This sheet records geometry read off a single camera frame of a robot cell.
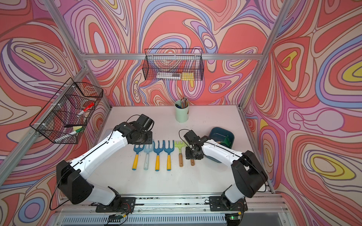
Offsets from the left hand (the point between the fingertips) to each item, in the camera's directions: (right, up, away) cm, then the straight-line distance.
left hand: (150, 139), depth 81 cm
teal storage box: (+46, +1, +21) cm, 50 cm away
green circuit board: (-17, -39, -10) cm, 43 cm away
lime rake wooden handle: (+25, -15, +6) cm, 30 cm away
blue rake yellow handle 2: (+9, -10, +13) cm, 19 cm away
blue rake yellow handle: (+2, -9, +13) cm, 16 cm away
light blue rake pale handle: (-5, -9, +13) cm, 16 cm away
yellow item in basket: (+22, +40, +10) cm, 47 cm away
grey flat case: (-37, +3, +23) cm, 43 cm away
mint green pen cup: (+18, +15, +27) cm, 36 cm away
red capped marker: (-35, +18, -4) cm, 39 cm away
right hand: (+24, -13, +5) cm, 28 cm away
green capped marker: (-42, +3, -9) cm, 43 cm away
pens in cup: (+20, +24, +21) cm, 37 cm away
